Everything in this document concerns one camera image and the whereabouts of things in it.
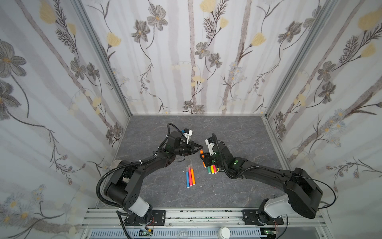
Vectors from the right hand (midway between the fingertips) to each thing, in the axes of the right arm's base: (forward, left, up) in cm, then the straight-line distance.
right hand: (198, 151), depth 81 cm
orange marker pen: (+1, -2, -1) cm, 2 cm away
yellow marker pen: (-5, -10, -13) cm, 17 cm away
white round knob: (-36, -12, -3) cm, 38 cm away
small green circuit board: (-37, +26, -18) cm, 48 cm away
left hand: (+4, -1, +1) cm, 5 cm away
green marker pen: (-5, -8, -15) cm, 17 cm away
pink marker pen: (-9, +4, -15) cm, 18 cm away
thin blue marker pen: (-10, +5, -15) cm, 19 cm away
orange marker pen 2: (-9, +2, -15) cm, 18 cm away
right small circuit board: (-36, -36, -12) cm, 52 cm away
